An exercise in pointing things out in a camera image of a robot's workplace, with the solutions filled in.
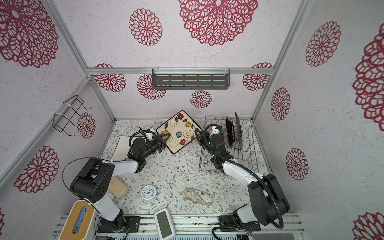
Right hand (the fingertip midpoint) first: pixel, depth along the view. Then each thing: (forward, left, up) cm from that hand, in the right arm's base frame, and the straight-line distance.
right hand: (194, 128), depth 80 cm
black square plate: (+2, +7, -5) cm, 9 cm away
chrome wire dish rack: (-2, -35, -25) cm, 43 cm away
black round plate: (+7, -22, -11) cm, 26 cm away
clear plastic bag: (-28, -3, -23) cm, 37 cm away
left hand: (-1, +13, -7) cm, 15 cm away
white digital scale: (-42, +13, -22) cm, 49 cm away
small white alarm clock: (-28, +24, -22) cm, 43 cm away
